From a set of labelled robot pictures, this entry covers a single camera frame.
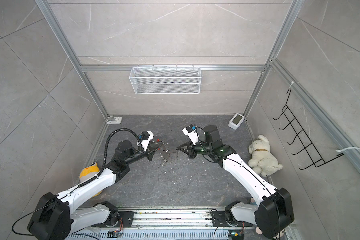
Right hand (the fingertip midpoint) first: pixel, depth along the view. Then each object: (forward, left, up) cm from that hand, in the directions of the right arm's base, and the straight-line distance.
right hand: (179, 146), depth 74 cm
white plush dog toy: (-2, -47, -14) cm, 49 cm away
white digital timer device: (+34, -43, -20) cm, 58 cm away
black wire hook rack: (-7, -58, +6) cm, 59 cm away
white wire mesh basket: (+50, +9, +6) cm, 51 cm away
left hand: (+4, +9, +1) cm, 10 cm away
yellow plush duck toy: (-6, +51, -15) cm, 54 cm away
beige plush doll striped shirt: (-34, -35, -20) cm, 52 cm away
